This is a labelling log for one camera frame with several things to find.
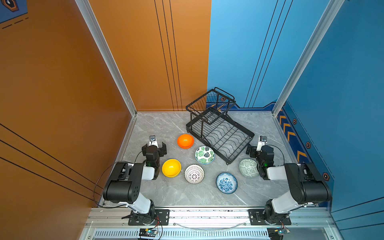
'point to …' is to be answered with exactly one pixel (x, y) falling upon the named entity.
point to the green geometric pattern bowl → (248, 168)
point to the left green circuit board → (147, 232)
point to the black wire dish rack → (210, 122)
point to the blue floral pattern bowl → (226, 183)
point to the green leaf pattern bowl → (205, 155)
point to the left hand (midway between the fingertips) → (155, 141)
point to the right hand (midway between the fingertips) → (256, 144)
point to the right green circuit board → (276, 233)
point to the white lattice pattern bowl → (194, 174)
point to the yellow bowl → (171, 168)
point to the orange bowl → (185, 141)
